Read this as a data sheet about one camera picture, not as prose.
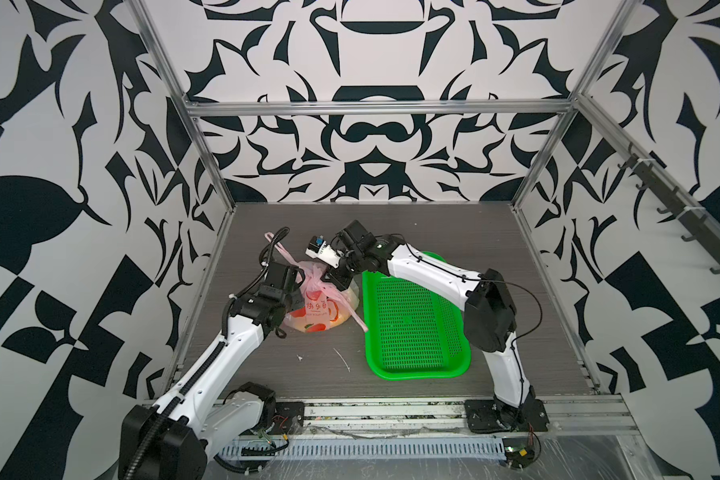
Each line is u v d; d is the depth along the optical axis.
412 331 0.87
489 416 0.74
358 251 0.67
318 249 0.74
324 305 0.82
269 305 0.56
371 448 0.71
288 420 0.73
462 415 0.76
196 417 0.41
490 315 0.52
